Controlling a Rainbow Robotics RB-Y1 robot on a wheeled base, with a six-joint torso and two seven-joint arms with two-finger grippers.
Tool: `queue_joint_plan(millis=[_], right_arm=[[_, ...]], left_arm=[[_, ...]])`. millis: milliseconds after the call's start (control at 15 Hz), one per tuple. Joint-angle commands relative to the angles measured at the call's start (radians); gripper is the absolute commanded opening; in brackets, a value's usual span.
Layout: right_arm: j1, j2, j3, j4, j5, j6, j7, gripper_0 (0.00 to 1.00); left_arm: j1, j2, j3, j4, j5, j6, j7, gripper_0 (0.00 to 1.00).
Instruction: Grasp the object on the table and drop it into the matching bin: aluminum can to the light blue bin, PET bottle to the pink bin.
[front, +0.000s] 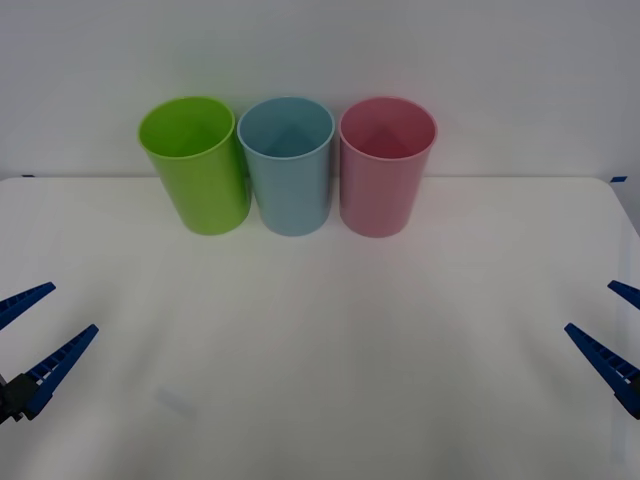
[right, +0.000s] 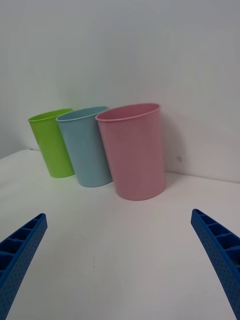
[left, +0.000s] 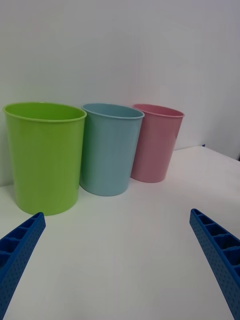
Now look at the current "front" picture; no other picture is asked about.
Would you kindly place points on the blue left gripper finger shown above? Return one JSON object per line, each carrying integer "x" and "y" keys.
{"x": 55, "y": 367}
{"x": 20, "y": 302}

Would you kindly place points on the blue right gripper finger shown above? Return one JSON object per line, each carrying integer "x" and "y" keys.
{"x": 607, "y": 362}
{"x": 627, "y": 294}

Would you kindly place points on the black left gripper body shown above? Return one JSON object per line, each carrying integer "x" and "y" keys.
{"x": 5, "y": 402}

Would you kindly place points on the green plastic bin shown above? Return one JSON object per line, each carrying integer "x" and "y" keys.
{"x": 210, "y": 195}

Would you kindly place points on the pink plastic bin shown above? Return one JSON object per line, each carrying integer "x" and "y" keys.
{"x": 377, "y": 200}

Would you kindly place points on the pale blue plastic bin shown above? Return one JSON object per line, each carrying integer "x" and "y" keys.
{"x": 292, "y": 200}

